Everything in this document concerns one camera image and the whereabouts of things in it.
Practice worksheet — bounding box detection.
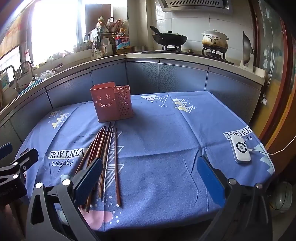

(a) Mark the kitchen window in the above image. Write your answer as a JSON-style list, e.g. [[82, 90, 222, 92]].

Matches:
[[0, 0, 86, 70]]

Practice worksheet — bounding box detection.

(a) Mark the steel range hood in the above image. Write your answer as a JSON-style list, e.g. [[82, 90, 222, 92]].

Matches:
[[158, 0, 233, 13]]

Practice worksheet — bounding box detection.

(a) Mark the steel pan lid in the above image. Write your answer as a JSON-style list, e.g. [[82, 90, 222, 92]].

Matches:
[[242, 31, 255, 66]]

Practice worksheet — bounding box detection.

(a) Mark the pink plastic utensil holder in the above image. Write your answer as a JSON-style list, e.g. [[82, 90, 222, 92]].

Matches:
[[90, 82, 134, 122]]

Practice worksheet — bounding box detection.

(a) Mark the blue printed tablecloth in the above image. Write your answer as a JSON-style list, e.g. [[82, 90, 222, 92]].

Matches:
[[17, 91, 275, 231]]

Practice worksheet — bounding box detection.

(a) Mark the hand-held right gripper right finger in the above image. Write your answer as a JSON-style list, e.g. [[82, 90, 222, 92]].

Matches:
[[196, 155, 274, 241]]

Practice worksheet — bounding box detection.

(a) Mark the white lid rack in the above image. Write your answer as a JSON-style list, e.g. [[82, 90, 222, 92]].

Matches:
[[239, 59, 265, 78]]

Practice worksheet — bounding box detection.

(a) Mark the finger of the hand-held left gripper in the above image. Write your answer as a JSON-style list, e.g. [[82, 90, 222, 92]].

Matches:
[[0, 143, 13, 160], [0, 148, 39, 184]]

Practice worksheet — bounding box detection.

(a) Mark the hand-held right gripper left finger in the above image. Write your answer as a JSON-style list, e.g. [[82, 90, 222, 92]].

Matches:
[[25, 158, 104, 241]]

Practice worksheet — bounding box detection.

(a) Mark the white ceramic cooking pot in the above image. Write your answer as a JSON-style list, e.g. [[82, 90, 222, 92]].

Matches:
[[201, 29, 230, 52]]

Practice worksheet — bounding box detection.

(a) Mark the rack of seasoning packets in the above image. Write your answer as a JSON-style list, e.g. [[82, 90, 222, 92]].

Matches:
[[84, 16, 129, 44]]

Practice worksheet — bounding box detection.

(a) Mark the white cable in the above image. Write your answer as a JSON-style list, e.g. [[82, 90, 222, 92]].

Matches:
[[250, 148, 287, 156]]

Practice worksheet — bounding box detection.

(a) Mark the yellow cooking oil bottle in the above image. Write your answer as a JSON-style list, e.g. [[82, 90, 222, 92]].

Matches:
[[115, 28, 132, 55]]

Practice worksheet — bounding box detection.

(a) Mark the white rounded electronic device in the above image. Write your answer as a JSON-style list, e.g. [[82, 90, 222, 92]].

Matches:
[[230, 136, 252, 164]]

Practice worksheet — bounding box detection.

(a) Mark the bundle of wooden chopsticks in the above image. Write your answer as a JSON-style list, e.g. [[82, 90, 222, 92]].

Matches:
[[74, 122, 122, 213]]

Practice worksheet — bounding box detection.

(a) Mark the wooden door with glass panel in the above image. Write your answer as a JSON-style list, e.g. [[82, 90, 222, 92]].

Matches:
[[248, 0, 296, 167]]

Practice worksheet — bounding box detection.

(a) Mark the chrome kitchen faucet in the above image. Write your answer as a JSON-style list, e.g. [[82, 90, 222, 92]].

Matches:
[[0, 65, 20, 93], [18, 61, 33, 77]]

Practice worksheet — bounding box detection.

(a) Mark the black gas stove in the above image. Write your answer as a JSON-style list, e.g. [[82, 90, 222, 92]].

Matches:
[[155, 45, 234, 65]]

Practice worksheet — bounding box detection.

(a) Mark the kitchen counter with grey cabinets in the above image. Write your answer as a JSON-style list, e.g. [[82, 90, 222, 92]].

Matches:
[[0, 52, 266, 149]]

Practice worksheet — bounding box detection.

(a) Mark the black wok with lid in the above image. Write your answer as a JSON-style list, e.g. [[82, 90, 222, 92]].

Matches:
[[150, 25, 188, 45]]

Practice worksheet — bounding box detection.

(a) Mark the white plastic jug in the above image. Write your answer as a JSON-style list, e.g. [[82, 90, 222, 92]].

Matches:
[[100, 37, 113, 56]]

